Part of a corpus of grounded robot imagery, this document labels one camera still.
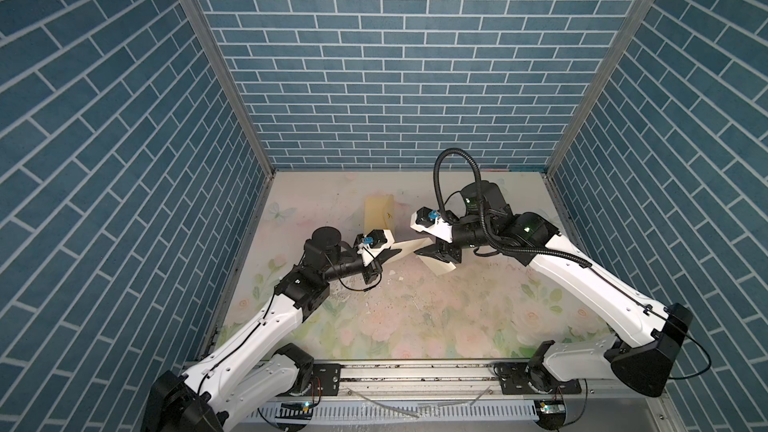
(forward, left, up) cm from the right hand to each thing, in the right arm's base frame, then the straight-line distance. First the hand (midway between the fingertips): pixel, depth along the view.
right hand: (415, 234), depth 69 cm
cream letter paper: (-2, +1, -2) cm, 4 cm away
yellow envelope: (+25, +14, -26) cm, 39 cm away
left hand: (-2, +4, -4) cm, 6 cm away
